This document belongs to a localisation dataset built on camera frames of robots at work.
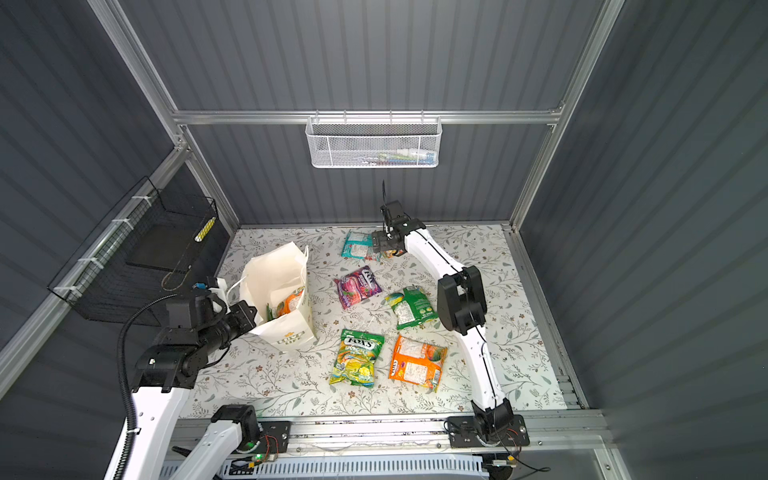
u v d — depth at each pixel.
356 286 0.99
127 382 0.44
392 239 0.75
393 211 0.81
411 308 0.94
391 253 0.90
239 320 0.62
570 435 0.74
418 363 0.83
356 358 0.84
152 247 0.74
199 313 0.53
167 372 0.45
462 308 0.60
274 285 0.93
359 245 1.10
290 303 0.85
